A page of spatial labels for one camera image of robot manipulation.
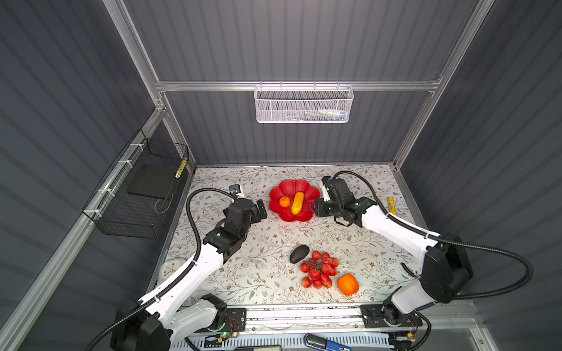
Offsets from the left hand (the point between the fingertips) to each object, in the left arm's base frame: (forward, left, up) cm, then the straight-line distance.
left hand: (254, 205), depth 78 cm
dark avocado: (-11, -17, -18) cm, 27 cm away
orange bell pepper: (-23, -33, -16) cm, 43 cm away
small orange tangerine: (+15, -11, -18) cm, 26 cm away
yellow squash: (+14, -17, -18) cm, 29 cm away
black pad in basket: (+6, +35, +7) cm, 36 cm away
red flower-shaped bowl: (+23, -13, -19) cm, 33 cm away
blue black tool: (-39, -21, -17) cm, 48 cm away
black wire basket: (-2, +40, +7) cm, 40 cm away
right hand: (+4, -25, -6) cm, 26 cm away
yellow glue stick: (+13, -62, -19) cm, 66 cm away
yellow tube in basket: (+13, +28, +6) cm, 31 cm away
